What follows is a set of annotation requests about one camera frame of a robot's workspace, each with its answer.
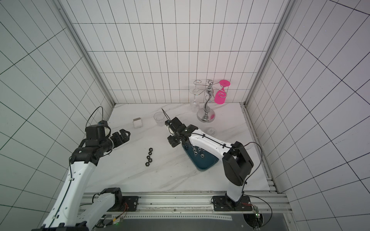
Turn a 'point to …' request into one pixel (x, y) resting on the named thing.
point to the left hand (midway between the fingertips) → (123, 139)
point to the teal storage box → (202, 160)
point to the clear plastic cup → (159, 117)
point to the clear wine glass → (194, 107)
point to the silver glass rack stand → (206, 115)
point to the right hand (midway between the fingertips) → (168, 140)
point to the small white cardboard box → (137, 122)
